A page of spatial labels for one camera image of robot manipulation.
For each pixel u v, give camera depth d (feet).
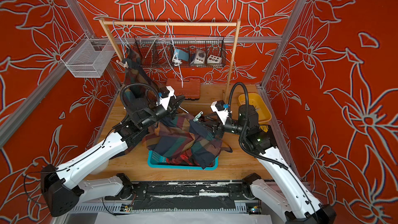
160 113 1.90
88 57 2.95
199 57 2.97
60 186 1.25
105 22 2.11
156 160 2.60
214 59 3.09
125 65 2.16
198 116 2.14
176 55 2.71
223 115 1.83
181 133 2.42
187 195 2.39
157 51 3.22
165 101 1.78
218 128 1.83
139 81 2.56
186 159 2.54
